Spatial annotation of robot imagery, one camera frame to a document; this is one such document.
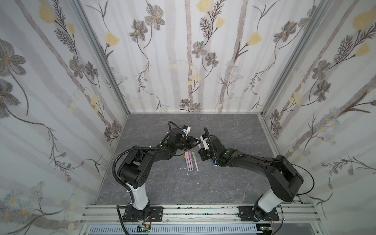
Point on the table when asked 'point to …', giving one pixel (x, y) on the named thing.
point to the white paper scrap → (179, 168)
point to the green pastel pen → (195, 159)
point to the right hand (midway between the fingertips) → (200, 149)
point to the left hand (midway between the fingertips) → (202, 141)
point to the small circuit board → (146, 228)
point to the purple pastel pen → (191, 160)
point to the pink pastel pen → (188, 160)
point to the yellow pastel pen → (185, 157)
